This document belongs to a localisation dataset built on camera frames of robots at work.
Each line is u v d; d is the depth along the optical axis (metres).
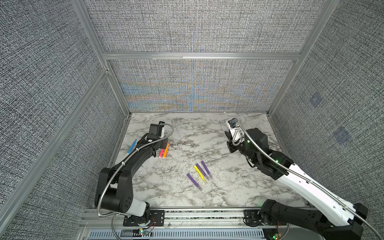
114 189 0.44
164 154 0.97
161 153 0.97
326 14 0.72
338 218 0.38
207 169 0.90
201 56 0.88
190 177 0.86
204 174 0.88
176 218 0.75
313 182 0.42
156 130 0.69
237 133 0.54
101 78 0.86
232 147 0.60
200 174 0.88
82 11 0.70
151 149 0.61
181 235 0.70
